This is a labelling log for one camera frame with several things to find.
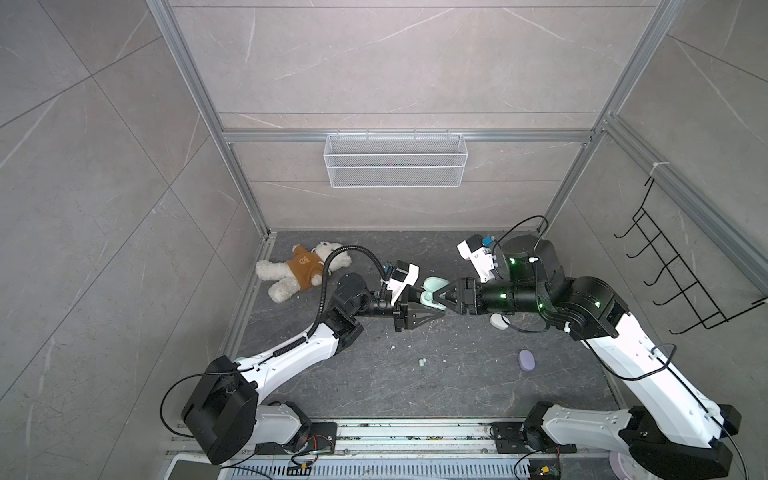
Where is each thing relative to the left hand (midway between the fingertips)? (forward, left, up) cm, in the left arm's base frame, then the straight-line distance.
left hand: (442, 304), depth 61 cm
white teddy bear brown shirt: (+30, +38, -25) cm, 54 cm away
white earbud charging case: (+10, -24, -29) cm, 39 cm away
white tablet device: (-23, +56, -28) cm, 67 cm away
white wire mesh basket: (+59, +6, -4) cm, 60 cm away
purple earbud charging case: (-1, -29, -32) cm, 44 cm away
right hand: (+1, +1, +3) cm, 3 cm away
